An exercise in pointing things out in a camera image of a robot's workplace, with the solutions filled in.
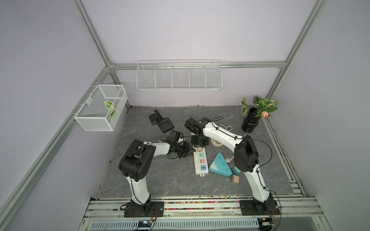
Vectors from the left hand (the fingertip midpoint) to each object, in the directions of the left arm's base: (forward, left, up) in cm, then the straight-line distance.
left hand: (195, 153), depth 91 cm
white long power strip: (-5, -3, 0) cm, 6 cm away
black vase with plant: (+15, -40, +24) cm, 49 cm away
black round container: (+31, +29, +1) cm, 42 cm away
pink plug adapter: (-17, -21, 0) cm, 27 cm away
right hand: (+4, -2, +3) cm, 6 cm away
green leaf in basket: (+19, +47, +28) cm, 58 cm away
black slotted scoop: (+25, +20, +1) cm, 32 cm away
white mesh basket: (+18, +51, +26) cm, 60 cm away
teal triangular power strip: (-9, -14, 0) cm, 17 cm away
